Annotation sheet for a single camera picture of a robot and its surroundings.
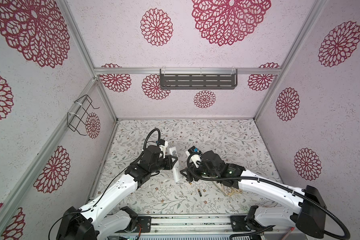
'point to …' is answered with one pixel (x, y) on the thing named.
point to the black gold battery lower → (200, 193)
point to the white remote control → (172, 152)
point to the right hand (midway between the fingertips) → (184, 166)
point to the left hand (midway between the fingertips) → (176, 161)
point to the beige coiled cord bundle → (229, 191)
